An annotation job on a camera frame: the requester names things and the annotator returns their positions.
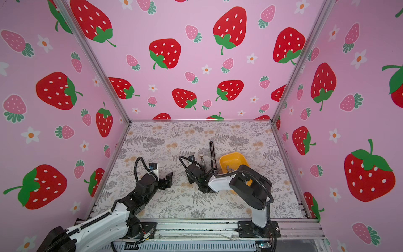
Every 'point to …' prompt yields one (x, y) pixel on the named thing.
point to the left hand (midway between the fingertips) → (165, 172)
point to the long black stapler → (213, 165)
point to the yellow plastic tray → (231, 162)
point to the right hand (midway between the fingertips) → (190, 170)
